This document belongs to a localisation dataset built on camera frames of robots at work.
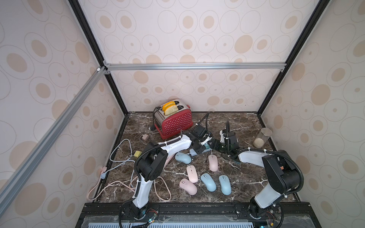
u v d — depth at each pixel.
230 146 0.74
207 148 0.92
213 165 0.88
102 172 0.90
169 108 0.94
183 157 0.92
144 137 1.03
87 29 0.75
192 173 0.85
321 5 0.67
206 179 0.82
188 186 0.80
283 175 0.47
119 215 0.69
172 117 0.94
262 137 0.92
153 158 0.56
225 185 0.81
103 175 0.89
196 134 0.74
